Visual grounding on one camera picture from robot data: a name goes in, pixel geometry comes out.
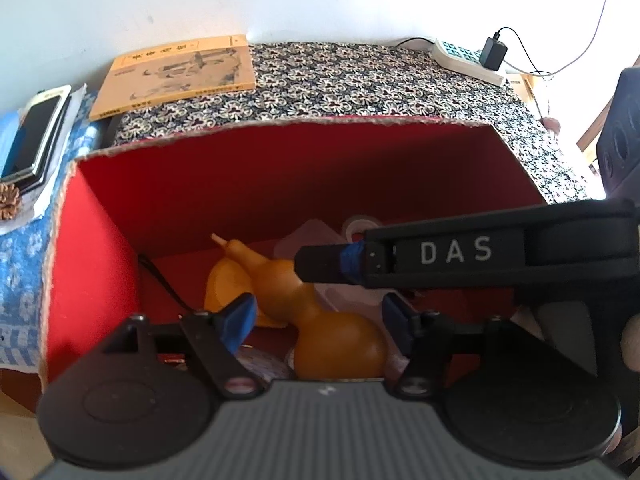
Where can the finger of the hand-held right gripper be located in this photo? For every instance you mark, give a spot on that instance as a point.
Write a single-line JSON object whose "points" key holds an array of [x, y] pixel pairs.
{"points": [[320, 262]]}

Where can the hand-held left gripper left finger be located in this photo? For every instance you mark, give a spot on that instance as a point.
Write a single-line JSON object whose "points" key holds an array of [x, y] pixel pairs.
{"points": [[239, 320]]}

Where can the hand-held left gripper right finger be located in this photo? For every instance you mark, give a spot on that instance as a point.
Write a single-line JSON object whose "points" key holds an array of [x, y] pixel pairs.
{"points": [[397, 322]]}

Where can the brown gourd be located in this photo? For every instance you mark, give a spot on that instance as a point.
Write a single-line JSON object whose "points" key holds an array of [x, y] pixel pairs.
{"points": [[340, 345]]}

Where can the red cardboard box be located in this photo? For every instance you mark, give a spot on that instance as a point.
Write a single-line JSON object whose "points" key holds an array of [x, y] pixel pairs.
{"points": [[300, 175]]}

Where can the yellow plastic object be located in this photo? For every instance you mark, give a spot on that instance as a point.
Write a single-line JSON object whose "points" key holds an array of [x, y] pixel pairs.
{"points": [[220, 290]]}

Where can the small clear tape roll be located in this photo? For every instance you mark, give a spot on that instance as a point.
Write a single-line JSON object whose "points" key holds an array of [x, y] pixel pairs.
{"points": [[350, 225]]}

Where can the brown paper parcel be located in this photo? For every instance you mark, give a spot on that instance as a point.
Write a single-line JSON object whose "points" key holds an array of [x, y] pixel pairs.
{"points": [[520, 87]]}

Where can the dark floral cloth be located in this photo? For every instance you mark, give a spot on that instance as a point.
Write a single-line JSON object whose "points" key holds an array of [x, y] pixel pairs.
{"points": [[350, 80]]}

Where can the black charger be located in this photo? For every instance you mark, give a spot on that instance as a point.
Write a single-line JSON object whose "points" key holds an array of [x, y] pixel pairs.
{"points": [[494, 52]]}

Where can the white power strip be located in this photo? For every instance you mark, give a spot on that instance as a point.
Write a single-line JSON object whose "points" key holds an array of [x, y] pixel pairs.
{"points": [[460, 55]]}

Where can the blue floral cloth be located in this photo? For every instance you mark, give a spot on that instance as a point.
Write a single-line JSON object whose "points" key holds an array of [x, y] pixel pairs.
{"points": [[20, 270]]}

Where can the yellow book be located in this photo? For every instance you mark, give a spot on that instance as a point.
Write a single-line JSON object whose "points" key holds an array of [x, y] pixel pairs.
{"points": [[175, 75]]}

